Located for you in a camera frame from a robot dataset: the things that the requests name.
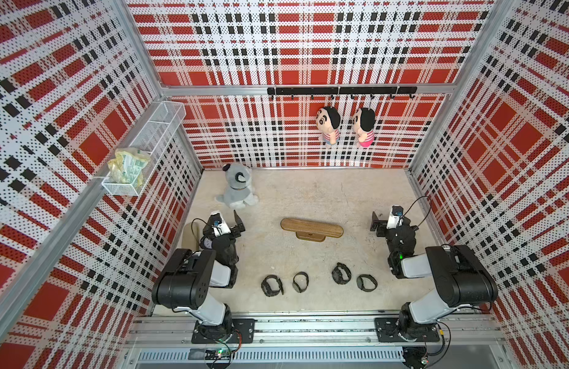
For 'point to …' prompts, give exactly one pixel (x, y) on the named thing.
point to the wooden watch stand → (311, 231)
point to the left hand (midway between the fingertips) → (228, 213)
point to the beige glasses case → (190, 236)
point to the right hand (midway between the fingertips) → (388, 211)
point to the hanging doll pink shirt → (363, 124)
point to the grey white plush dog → (238, 192)
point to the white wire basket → (162, 120)
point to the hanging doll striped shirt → (327, 120)
